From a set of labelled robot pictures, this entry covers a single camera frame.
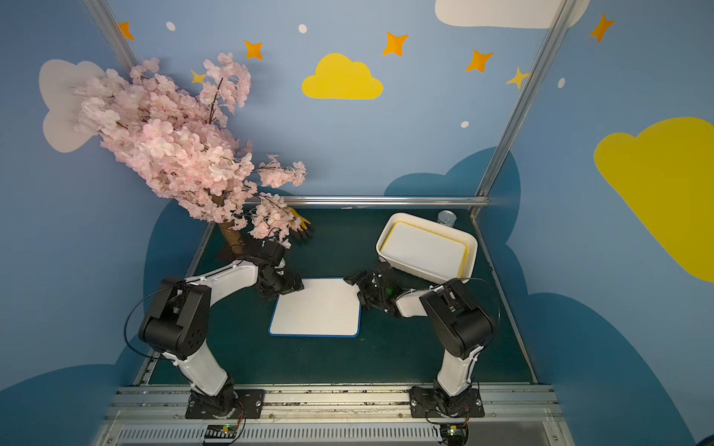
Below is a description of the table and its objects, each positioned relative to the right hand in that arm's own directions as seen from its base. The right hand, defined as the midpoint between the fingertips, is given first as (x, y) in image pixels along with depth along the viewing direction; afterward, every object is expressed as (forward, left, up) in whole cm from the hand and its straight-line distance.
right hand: (348, 284), depth 93 cm
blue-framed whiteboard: (-7, +6, -3) cm, 10 cm away
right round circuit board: (-39, -32, -8) cm, 51 cm away
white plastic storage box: (+6, -25, 0) cm, 26 cm away
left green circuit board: (-43, +31, -7) cm, 53 cm away
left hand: (-1, +19, -2) cm, 19 cm away
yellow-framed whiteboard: (+20, -29, -4) cm, 35 cm away
